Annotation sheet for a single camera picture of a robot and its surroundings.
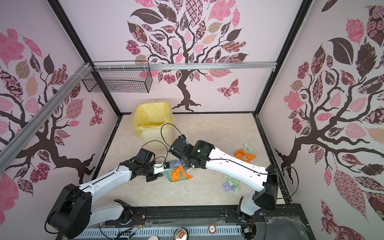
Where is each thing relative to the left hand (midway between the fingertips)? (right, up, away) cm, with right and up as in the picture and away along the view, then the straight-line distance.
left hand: (159, 172), depth 86 cm
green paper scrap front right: (+43, -4, -3) cm, 43 cm away
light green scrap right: (+59, +12, +11) cm, 61 cm away
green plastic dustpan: (+5, -1, +1) cm, 6 cm away
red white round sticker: (+30, -22, -16) cm, 40 cm away
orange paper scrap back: (+10, -1, +1) cm, 10 cm away
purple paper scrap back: (+9, +5, +2) cm, 11 cm away
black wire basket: (-27, +60, +8) cm, 66 cm away
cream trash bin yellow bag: (-7, +31, +14) cm, 35 cm away
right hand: (+18, +12, -15) cm, 26 cm away
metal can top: (+16, -17, -26) cm, 35 cm away
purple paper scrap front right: (+39, -7, -5) cm, 40 cm away
